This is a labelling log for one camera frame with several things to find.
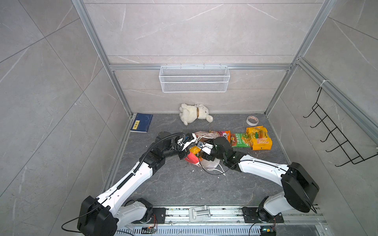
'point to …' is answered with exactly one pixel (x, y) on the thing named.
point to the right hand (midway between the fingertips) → (203, 143)
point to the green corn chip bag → (236, 141)
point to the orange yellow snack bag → (195, 149)
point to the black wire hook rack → (352, 153)
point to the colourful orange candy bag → (224, 133)
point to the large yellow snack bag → (257, 137)
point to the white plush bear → (188, 113)
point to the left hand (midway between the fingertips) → (194, 139)
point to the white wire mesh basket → (194, 79)
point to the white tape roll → (252, 117)
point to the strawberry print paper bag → (196, 159)
